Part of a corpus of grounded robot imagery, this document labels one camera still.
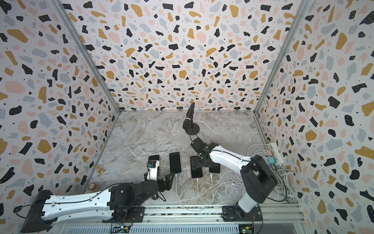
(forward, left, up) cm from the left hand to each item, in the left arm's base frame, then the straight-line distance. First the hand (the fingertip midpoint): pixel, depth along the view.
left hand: (170, 175), depth 74 cm
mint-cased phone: (+13, 0, -13) cm, 19 cm away
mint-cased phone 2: (+8, -25, -12) cm, 29 cm away
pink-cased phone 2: (+6, -14, -11) cm, 19 cm away
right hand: (+10, -16, -9) cm, 21 cm away
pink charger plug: (+19, -63, -13) cm, 67 cm away
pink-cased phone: (+17, +14, -14) cm, 26 cm away
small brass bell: (+8, +44, -12) cm, 47 cm away
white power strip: (+23, -66, -13) cm, 71 cm away
